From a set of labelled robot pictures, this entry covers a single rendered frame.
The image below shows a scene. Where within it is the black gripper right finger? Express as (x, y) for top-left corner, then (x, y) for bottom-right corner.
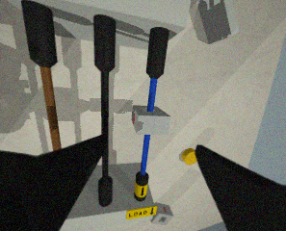
(195, 144), (286, 231)

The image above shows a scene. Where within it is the yellow flat disc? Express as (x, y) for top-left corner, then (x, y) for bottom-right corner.
(182, 148), (197, 166)

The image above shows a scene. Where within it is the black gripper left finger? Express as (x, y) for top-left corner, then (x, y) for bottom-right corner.
(0, 134), (107, 231)

